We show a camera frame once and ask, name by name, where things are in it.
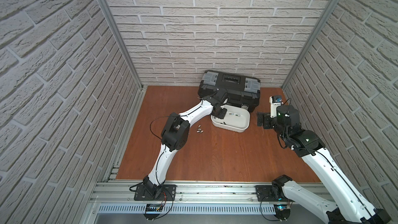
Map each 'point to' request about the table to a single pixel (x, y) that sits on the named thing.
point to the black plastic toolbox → (241, 90)
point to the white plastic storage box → (237, 119)
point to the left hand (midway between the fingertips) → (224, 112)
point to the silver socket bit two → (238, 115)
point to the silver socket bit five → (200, 131)
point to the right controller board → (282, 211)
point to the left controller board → (155, 207)
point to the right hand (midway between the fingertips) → (269, 112)
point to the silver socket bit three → (199, 126)
